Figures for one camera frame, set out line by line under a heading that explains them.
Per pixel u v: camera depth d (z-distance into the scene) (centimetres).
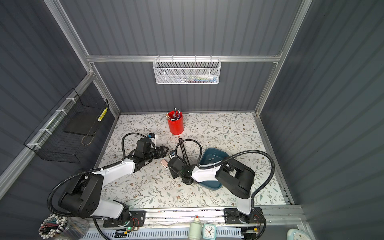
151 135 82
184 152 96
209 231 68
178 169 68
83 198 43
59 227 57
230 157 48
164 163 91
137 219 72
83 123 75
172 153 79
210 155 93
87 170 46
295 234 68
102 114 82
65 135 72
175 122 97
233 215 72
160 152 81
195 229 65
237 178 48
